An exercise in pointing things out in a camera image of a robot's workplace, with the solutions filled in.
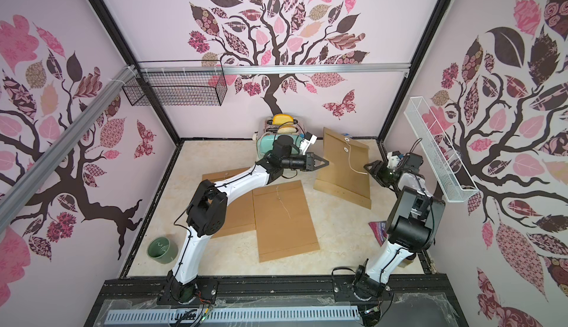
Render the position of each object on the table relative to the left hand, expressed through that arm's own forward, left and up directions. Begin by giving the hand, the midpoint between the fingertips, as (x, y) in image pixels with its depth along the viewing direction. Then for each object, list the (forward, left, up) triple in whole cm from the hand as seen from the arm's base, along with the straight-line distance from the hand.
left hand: (326, 165), depth 81 cm
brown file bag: (-2, -8, -5) cm, 9 cm away
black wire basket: (+75, +84, -10) cm, 114 cm away
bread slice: (+25, +15, -5) cm, 29 cm away
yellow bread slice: (+31, +19, -3) cm, 36 cm away
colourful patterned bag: (-18, -22, -20) cm, 34 cm away
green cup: (-24, +62, -21) cm, 70 cm away
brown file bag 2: (-12, +16, -27) cm, 34 cm away
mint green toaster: (+18, +25, -6) cm, 31 cm away
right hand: (+5, -20, -11) cm, 24 cm away
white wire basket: (+2, -41, +4) cm, 41 cm away
